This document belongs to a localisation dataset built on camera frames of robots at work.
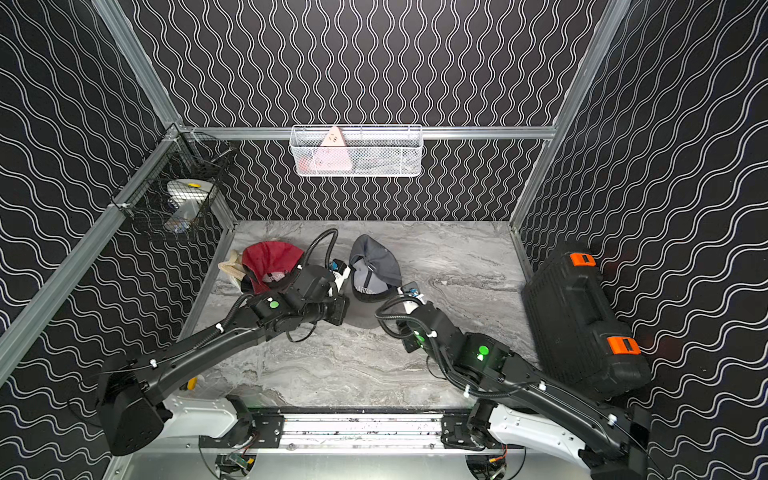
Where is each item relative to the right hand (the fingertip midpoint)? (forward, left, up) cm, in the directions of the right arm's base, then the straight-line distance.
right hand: (406, 311), depth 72 cm
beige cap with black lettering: (+19, +51, -7) cm, 55 cm away
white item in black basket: (+28, +59, +13) cm, 67 cm away
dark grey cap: (+15, +8, -5) cm, 18 cm away
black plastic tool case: (-6, -40, -2) cm, 41 cm away
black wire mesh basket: (+24, +68, +15) cm, 74 cm away
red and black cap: (+20, +42, -8) cm, 47 cm away
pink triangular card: (+44, +22, +15) cm, 51 cm away
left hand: (+5, +14, -2) cm, 15 cm away
